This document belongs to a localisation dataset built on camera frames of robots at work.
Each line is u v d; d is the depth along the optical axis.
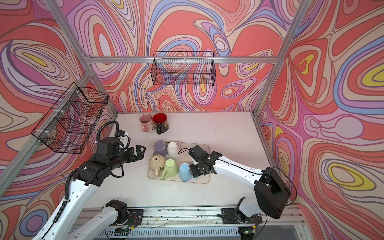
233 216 0.73
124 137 0.64
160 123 0.99
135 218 0.72
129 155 0.63
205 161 0.60
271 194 0.42
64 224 0.39
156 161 0.84
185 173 0.78
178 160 0.91
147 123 0.99
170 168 0.80
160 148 0.89
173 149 0.88
